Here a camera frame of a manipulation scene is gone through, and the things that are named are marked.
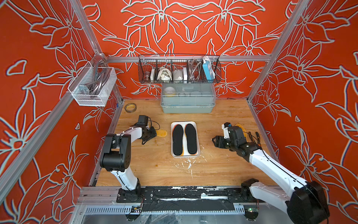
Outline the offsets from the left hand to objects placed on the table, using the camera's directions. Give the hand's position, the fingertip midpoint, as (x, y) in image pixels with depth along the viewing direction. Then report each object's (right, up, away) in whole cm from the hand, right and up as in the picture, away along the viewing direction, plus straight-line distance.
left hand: (154, 133), depth 98 cm
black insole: (+17, -1, -3) cm, 17 cm away
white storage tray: (+21, -4, -4) cm, 22 cm away
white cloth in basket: (+8, +40, -8) cm, 42 cm away
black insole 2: (+26, 0, -2) cm, 26 cm away
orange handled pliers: (+73, -4, -4) cm, 73 cm away
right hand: (+39, -1, -15) cm, 41 cm away
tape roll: (-23, +19, +17) cm, 35 cm away
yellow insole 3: (+65, +2, +2) cm, 65 cm away
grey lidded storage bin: (+24, +26, 0) cm, 35 cm away
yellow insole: (+5, 0, 0) cm, 5 cm away
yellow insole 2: (+20, -11, -10) cm, 25 cm away
